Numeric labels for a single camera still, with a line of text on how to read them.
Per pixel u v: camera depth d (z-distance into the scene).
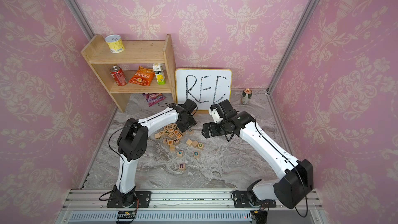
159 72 0.88
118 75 0.88
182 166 0.82
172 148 0.89
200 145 0.90
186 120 0.81
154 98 1.13
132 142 0.53
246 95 1.06
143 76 0.95
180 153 0.87
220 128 0.64
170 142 0.92
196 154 0.87
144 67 1.09
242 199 0.73
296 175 0.39
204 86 0.96
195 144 0.90
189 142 0.91
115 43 0.76
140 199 0.74
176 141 0.92
